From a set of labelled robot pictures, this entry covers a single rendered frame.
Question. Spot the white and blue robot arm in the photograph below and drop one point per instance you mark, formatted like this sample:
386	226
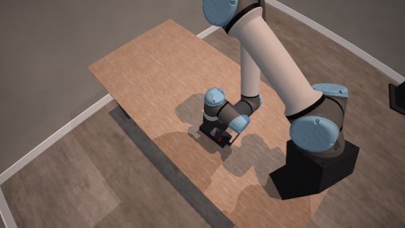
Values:
316	125

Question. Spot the black power strip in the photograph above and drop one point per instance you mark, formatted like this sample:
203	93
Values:
221	137

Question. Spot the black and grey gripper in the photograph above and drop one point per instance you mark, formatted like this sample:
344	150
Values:
211	122

